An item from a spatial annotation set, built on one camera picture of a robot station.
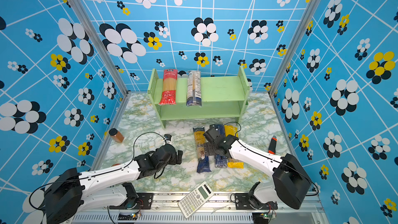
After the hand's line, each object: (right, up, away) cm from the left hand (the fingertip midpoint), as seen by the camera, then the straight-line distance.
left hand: (178, 152), depth 84 cm
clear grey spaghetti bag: (+9, +31, -7) cm, 33 cm away
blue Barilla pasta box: (+23, -5, -2) cm, 23 cm away
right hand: (+20, +3, +1) cm, 21 cm away
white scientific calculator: (+10, -20, -12) cm, 25 cm away
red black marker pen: (+55, +1, +7) cm, 55 cm away
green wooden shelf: (+24, +30, -3) cm, 38 cm away
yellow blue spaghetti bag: (+14, -5, -2) cm, 15 cm away
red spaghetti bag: (-3, +31, -7) cm, 32 cm away
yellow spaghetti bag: (+32, +10, +12) cm, 35 cm away
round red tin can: (-34, -6, -2) cm, 34 cm away
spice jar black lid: (-37, +11, +3) cm, 39 cm away
